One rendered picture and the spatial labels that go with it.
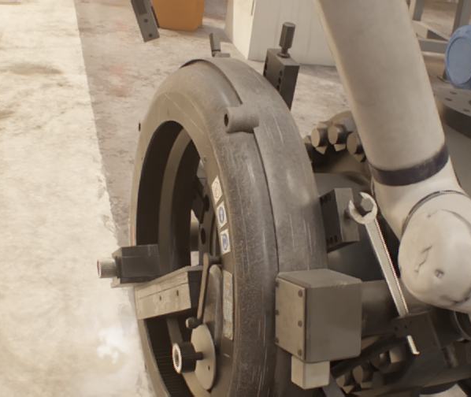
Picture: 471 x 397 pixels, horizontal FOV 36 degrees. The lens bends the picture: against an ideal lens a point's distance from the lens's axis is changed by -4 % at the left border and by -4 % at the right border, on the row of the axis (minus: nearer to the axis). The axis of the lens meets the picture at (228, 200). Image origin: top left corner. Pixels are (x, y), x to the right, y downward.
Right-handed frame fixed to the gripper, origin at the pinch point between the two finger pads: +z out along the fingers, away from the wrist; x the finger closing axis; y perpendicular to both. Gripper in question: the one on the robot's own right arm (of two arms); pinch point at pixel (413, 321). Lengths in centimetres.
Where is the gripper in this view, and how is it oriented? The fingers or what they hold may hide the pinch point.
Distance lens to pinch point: 101.6
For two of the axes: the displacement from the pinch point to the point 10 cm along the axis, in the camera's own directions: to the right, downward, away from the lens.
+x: 8.7, -2.9, 4.0
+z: -3.3, 2.4, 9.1
